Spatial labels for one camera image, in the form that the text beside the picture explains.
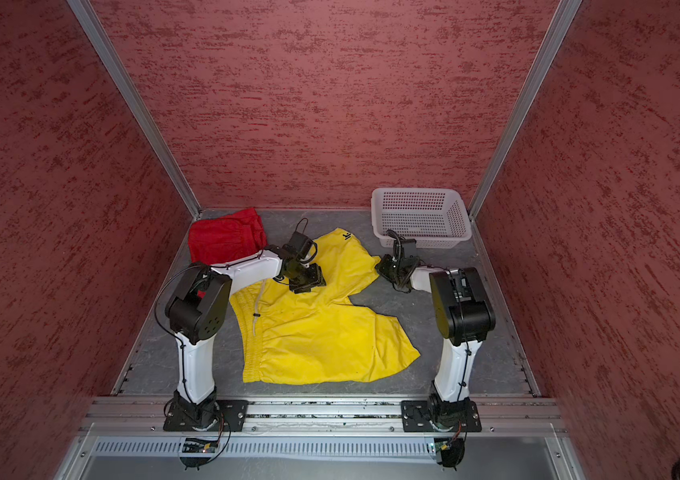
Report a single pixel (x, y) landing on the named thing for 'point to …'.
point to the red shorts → (218, 240)
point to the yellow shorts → (320, 335)
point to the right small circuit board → (441, 446)
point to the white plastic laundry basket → (435, 218)
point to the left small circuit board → (195, 445)
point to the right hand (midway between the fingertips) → (373, 270)
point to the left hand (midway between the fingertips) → (319, 289)
